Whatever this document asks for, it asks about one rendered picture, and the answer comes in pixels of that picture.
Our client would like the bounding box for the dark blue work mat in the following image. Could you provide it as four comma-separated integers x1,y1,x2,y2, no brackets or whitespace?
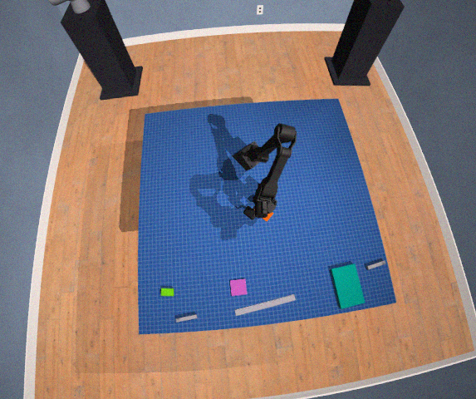
138,99,396,334

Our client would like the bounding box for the teal rectangular block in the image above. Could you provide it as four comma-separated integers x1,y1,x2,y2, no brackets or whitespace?
331,264,365,309

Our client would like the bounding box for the green flat block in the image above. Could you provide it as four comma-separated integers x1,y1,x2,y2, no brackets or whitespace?
161,288,174,296

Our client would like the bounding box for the small pink square block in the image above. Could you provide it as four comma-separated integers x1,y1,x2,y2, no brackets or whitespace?
230,278,247,296

